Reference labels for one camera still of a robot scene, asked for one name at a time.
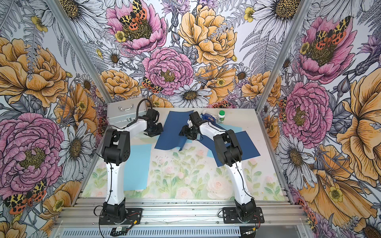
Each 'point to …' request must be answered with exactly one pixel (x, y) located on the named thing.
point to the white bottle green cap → (221, 116)
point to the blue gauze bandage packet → (208, 117)
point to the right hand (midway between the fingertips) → (182, 138)
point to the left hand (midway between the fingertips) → (161, 135)
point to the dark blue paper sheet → (169, 138)
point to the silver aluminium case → (120, 113)
